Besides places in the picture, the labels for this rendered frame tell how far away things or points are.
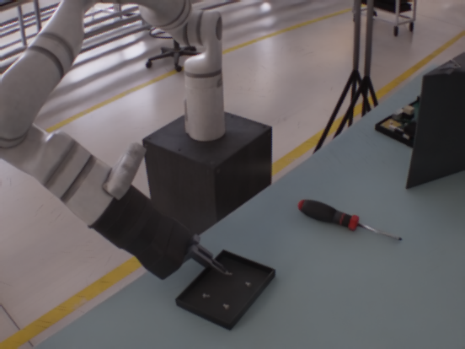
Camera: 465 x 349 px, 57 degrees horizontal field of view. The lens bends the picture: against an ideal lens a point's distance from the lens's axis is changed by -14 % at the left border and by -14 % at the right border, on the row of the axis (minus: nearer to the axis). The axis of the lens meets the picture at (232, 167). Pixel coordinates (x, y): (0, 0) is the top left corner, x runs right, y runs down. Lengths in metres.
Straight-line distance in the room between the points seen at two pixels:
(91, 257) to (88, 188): 1.67
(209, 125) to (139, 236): 0.67
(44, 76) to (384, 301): 0.51
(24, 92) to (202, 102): 0.69
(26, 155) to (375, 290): 0.47
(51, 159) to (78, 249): 1.74
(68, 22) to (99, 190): 0.24
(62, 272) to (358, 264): 1.69
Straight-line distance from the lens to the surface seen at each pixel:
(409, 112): 1.02
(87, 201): 0.56
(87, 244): 2.30
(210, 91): 1.17
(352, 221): 0.71
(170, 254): 0.59
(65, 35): 0.64
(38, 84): 0.58
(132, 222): 0.57
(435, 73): 0.75
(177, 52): 4.12
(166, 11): 0.88
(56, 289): 2.12
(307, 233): 0.71
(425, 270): 0.68
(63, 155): 0.56
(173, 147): 1.21
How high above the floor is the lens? 1.46
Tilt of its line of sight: 33 degrees down
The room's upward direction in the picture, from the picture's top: 2 degrees counter-clockwise
